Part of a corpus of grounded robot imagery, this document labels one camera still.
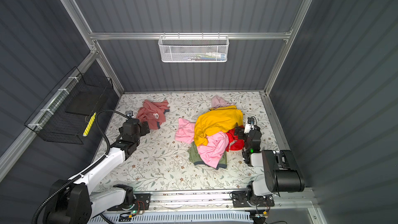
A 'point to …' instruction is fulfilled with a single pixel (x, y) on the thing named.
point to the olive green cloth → (195, 156)
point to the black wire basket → (68, 113)
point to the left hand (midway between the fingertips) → (135, 124)
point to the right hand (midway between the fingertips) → (248, 124)
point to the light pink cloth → (211, 153)
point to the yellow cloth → (223, 118)
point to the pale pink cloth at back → (217, 102)
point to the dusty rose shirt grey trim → (153, 112)
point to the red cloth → (233, 143)
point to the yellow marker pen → (85, 132)
